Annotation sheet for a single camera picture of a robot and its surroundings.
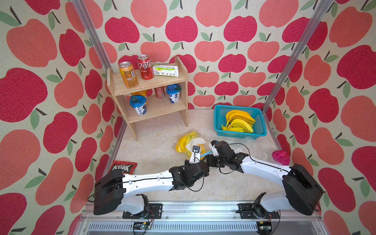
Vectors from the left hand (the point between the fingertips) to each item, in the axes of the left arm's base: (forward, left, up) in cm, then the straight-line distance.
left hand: (202, 163), depth 77 cm
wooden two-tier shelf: (+35, +29, +7) cm, 46 cm away
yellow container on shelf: (+38, +36, +17) cm, 55 cm away
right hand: (+4, -2, -8) cm, 9 cm away
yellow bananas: (+30, -32, -6) cm, 44 cm away
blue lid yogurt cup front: (+29, +36, +18) cm, 50 cm away
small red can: (+44, +26, +14) cm, 53 cm away
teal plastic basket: (+27, -42, -6) cm, 51 cm away
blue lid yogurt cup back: (+41, +17, +17) cm, 48 cm away
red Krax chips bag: (+2, +44, -11) cm, 46 cm away
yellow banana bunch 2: (+19, +11, -8) cm, 24 cm away
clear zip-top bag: (+18, 0, -3) cm, 18 cm away
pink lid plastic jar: (+5, -47, -2) cm, 47 cm away
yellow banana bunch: (+34, -29, -4) cm, 45 cm away
